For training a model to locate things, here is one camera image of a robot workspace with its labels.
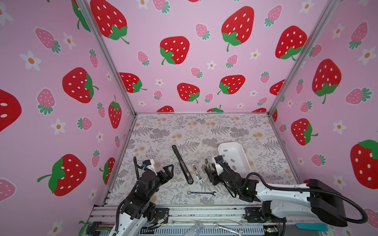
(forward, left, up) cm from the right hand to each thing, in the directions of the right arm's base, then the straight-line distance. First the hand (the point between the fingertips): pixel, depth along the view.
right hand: (207, 167), depth 78 cm
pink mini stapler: (+1, +6, -11) cm, 12 cm away
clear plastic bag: (-27, +2, -11) cm, 29 cm away
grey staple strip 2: (+19, -11, -12) cm, 25 cm away
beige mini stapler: (+8, +1, -8) cm, 11 cm away
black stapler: (-2, +11, -11) cm, 15 cm away
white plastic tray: (+17, -17, -12) cm, 27 cm away
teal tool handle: (-19, -57, -12) cm, 61 cm away
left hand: (-3, +20, 0) cm, 21 cm away
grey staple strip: (+13, -16, -12) cm, 24 cm away
